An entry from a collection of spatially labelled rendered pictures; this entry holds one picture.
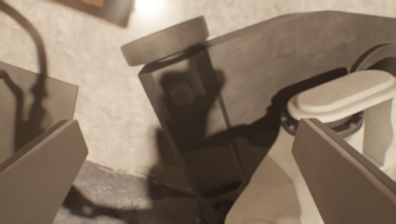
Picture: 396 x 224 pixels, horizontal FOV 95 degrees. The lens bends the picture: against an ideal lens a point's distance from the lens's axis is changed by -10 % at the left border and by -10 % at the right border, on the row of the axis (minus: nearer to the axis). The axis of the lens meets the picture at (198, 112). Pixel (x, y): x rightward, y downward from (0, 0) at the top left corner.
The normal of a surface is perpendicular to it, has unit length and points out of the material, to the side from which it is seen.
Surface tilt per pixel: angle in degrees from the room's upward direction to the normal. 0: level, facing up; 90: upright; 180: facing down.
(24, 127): 0
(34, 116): 0
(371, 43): 0
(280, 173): 90
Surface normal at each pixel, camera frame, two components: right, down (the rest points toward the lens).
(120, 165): 0.12, 0.39
